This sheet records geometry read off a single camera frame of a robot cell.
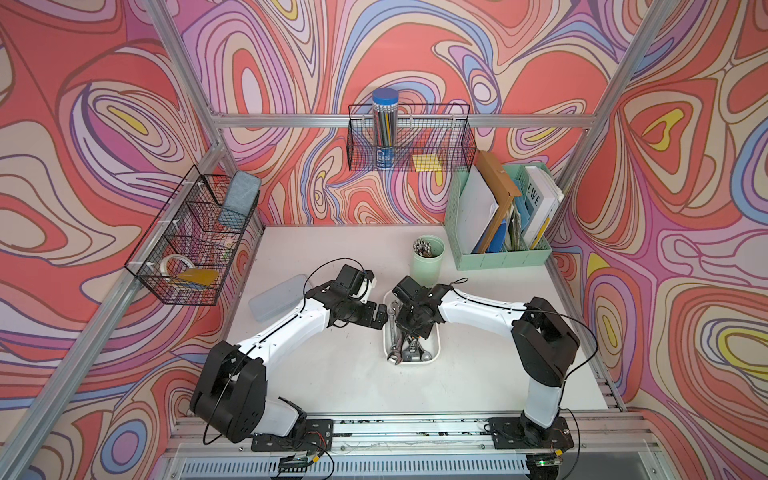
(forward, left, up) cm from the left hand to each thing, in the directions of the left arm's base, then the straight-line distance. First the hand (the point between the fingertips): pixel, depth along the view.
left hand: (376, 315), depth 85 cm
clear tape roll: (-1, +47, +23) cm, 53 cm away
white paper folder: (+34, -33, +11) cm, 49 cm away
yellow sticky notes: (+39, -15, +25) cm, 49 cm away
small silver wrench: (-8, -5, -6) cm, 11 cm away
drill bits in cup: (+19, -14, +8) cm, 25 cm away
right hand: (-3, -8, -7) cm, 11 cm away
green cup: (+16, -15, +6) cm, 23 cm away
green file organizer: (+26, -57, -3) cm, 63 cm away
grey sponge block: (+23, +38, +24) cm, 50 cm away
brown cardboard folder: (+28, -37, +24) cm, 52 cm away
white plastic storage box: (-7, -8, -8) cm, 13 cm away
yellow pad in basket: (-2, +40, +21) cm, 46 cm away
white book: (+33, -53, +16) cm, 65 cm away
